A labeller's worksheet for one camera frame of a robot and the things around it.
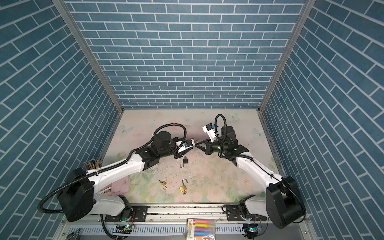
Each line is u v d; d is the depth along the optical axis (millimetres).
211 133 722
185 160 921
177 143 688
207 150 694
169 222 724
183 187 831
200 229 682
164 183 843
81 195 408
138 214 737
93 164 751
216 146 707
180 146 645
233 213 734
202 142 744
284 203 413
